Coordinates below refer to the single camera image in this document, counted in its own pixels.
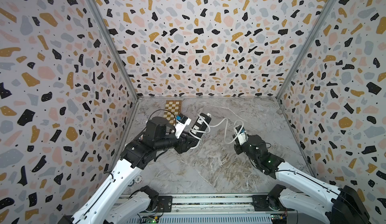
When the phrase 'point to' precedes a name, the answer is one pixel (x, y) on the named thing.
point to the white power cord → (226, 128)
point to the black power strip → (201, 125)
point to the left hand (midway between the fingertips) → (195, 137)
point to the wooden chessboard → (173, 108)
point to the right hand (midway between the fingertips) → (235, 135)
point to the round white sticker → (138, 179)
